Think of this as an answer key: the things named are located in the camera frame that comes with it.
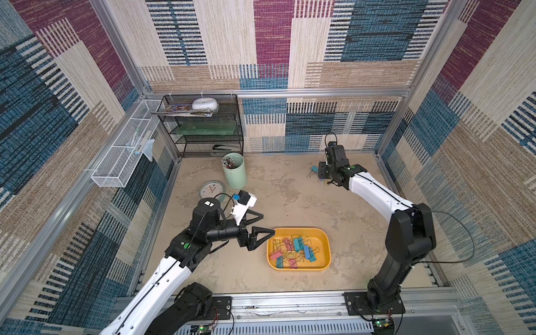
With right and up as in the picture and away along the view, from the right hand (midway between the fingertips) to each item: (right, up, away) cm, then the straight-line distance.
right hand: (324, 165), depth 92 cm
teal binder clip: (-20, -38, -9) cm, 44 cm away
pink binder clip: (-21, -36, -9) cm, 42 cm away
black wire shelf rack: (-57, +21, +15) cm, 63 cm away
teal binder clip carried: (-12, -32, -5) cm, 35 cm away
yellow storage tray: (-5, -36, -8) cm, 38 cm away
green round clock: (-51, -11, +10) cm, 54 cm away
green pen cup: (-39, -2, +4) cm, 40 cm away
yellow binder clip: (-20, -32, -5) cm, 38 cm away
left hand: (-25, -19, -27) cm, 41 cm away
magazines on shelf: (-60, +24, 0) cm, 64 cm away
